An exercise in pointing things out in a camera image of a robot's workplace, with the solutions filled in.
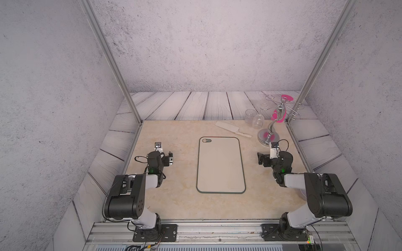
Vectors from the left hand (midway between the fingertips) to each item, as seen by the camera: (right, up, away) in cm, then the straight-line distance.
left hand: (163, 151), depth 95 cm
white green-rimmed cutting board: (+34, -10, -1) cm, 35 cm away
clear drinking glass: (+58, +26, +24) cm, 68 cm away
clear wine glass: (+58, +18, +5) cm, 61 cm away
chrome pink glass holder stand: (+76, +25, +7) cm, 80 cm away
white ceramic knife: (+45, +14, +24) cm, 53 cm away
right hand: (+62, 0, -1) cm, 62 cm away
